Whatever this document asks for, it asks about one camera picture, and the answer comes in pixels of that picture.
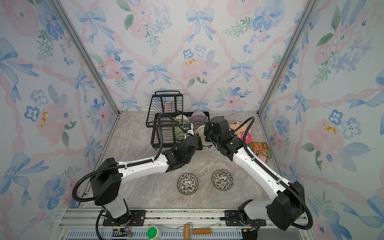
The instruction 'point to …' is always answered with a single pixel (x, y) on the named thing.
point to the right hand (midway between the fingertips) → (204, 120)
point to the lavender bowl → (198, 117)
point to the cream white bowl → (200, 130)
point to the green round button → (151, 232)
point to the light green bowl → (179, 133)
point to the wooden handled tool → (196, 231)
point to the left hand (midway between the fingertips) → (200, 134)
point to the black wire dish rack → (170, 125)
